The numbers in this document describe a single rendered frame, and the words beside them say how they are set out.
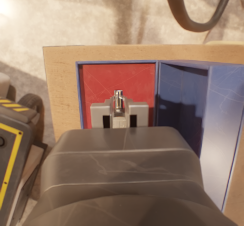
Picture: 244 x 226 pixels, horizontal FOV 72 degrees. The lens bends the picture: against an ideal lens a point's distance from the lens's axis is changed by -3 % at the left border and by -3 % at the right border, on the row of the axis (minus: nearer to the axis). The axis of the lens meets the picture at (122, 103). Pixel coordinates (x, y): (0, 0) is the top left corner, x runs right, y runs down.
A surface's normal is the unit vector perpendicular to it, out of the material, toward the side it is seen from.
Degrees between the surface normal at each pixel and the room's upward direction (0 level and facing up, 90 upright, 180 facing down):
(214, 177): 6
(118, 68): 0
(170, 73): 6
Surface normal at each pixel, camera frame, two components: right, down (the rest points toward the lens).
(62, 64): 0.04, 0.29
